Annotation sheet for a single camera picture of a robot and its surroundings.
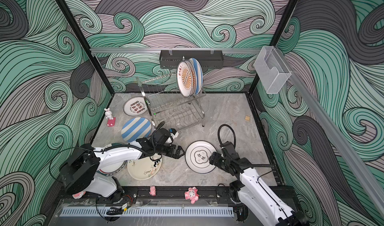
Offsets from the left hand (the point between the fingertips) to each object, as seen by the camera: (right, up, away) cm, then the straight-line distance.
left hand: (180, 151), depth 83 cm
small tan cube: (+47, +17, +21) cm, 54 cm away
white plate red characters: (-36, +25, +28) cm, 52 cm away
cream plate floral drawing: (-21, -10, -1) cm, 23 cm away
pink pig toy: (+6, -18, -11) cm, 22 cm away
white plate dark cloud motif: (+10, -4, +3) cm, 11 cm away
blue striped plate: (-31, +11, +16) cm, 36 cm away
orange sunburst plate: (+3, +41, -3) cm, 41 cm away
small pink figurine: (-13, -17, -10) cm, 23 cm away
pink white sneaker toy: (-49, -18, -11) cm, 53 cm away
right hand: (+19, -6, 0) cm, 20 cm away
